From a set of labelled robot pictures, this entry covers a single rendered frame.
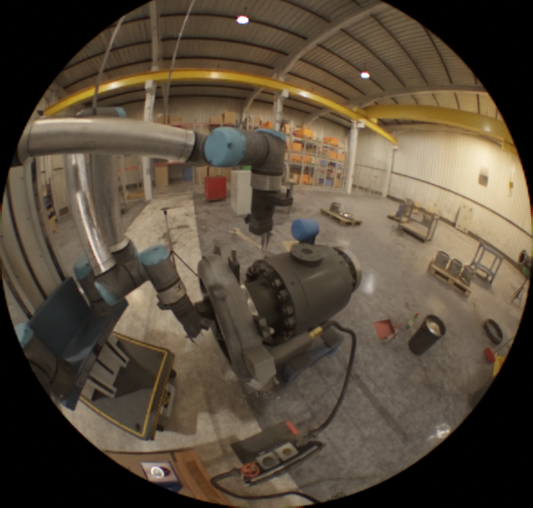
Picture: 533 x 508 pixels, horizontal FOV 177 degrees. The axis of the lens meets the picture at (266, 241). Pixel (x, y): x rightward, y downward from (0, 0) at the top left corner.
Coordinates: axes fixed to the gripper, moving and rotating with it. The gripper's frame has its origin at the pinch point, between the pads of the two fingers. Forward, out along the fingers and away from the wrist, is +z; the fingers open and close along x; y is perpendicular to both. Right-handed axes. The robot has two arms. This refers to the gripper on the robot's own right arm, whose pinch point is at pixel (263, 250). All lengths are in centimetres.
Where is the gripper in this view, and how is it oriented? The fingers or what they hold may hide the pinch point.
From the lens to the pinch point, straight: 57.6
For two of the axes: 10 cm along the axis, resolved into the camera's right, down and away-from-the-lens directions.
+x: -7.0, 2.9, -6.5
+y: -7.1, -4.2, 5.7
